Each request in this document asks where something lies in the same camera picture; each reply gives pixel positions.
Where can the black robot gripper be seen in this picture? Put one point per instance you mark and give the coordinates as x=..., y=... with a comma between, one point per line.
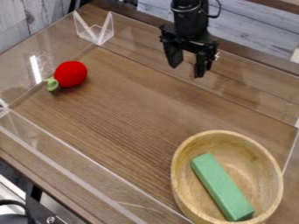
x=175, y=44

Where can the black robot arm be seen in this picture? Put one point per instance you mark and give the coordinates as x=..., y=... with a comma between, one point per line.
x=187, y=35

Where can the light wooden bowl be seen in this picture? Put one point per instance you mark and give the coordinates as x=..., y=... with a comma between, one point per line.
x=250, y=165

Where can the green rectangular block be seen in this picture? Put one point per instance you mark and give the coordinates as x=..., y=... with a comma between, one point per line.
x=223, y=190

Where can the red plush strawberry toy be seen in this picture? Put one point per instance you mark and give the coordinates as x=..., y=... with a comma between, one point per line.
x=70, y=75

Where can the clear acrylic enclosure wall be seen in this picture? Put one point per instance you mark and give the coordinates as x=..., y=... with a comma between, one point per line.
x=95, y=143

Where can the black table leg bracket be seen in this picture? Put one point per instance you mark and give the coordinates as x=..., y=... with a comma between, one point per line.
x=42, y=214

